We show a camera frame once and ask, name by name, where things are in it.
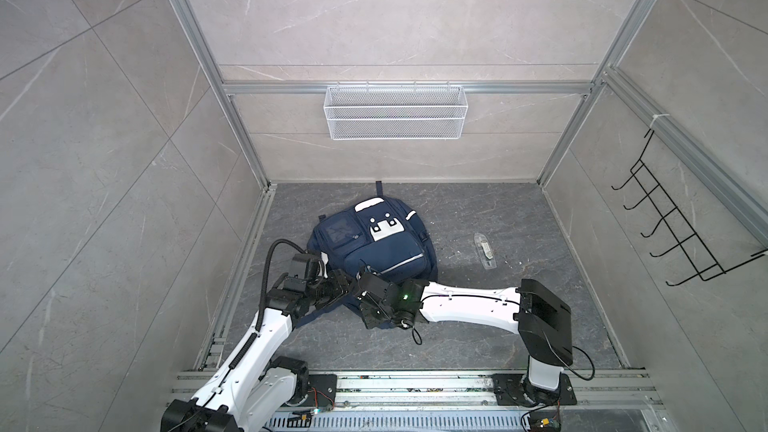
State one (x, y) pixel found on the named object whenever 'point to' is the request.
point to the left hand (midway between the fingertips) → (350, 277)
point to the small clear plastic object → (485, 251)
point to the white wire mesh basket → (391, 113)
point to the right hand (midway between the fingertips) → (364, 311)
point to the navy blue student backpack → (377, 233)
